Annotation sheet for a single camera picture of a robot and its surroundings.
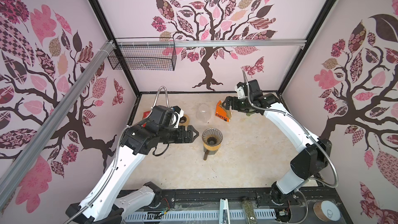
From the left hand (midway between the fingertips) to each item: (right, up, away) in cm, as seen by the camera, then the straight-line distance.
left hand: (189, 138), depth 65 cm
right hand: (+20, +15, +17) cm, 30 cm away
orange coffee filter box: (+18, +9, +38) cm, 43 cm away
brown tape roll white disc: (+60, -32, +1) cm, 68 cm away
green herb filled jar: (+27, -33, +3) cm, 43 cm away
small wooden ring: (-5, +3, +36) cm, 37 cm away
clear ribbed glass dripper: (+11, -3, +19) cm, 22 cm away
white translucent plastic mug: (+6, +9, +42) cm, 43 cm away
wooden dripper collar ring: (+11, -9, +16) cm, 21 cm away
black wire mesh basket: (-32, +47, +30) cm, 64 cm away
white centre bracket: (+16, -36, +3) cm, 39 cm away
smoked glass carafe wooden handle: (+8, -12, +17) cm, 22 cm away
